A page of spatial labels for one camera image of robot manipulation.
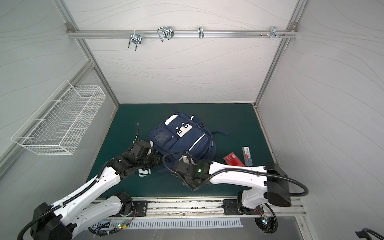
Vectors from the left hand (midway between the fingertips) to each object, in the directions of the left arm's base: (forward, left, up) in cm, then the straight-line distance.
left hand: (165, 156), depth 79 cm
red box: (+6, -39, -14) cm, 42 cm away
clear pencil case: (+7, -48, -10) cm, 50 cm away
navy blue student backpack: (+19, -4, -6) cm, 20 cm away
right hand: (-7, -13, 0) cm, 14 cm away
